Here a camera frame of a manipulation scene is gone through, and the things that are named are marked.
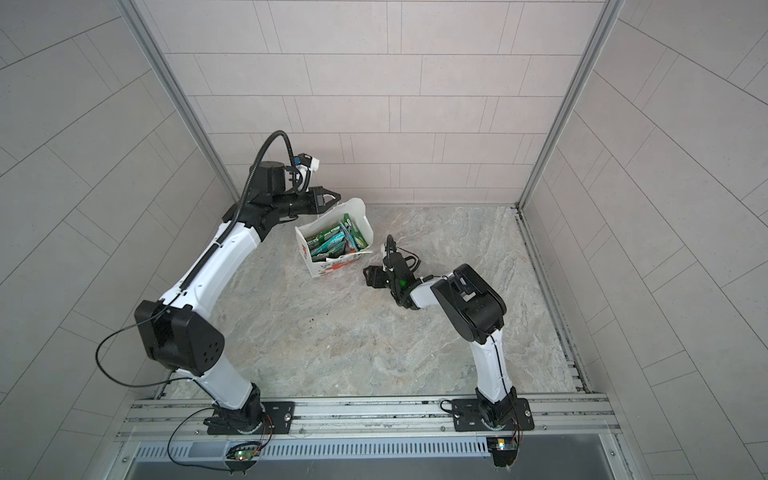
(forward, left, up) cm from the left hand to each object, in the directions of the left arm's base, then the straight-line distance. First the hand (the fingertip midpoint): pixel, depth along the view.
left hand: (346, 192), depth 75 cm
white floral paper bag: (+4, +9, -15) cm, 18 cm away
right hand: (-3, -5, -33) cm, 33 cm away
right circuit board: (-51, -38, -33) cm, 72 cm away
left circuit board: (-52, +19, -28) cm, 62 cm away
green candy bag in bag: (-1, +5, -20) cm, 20 cm away
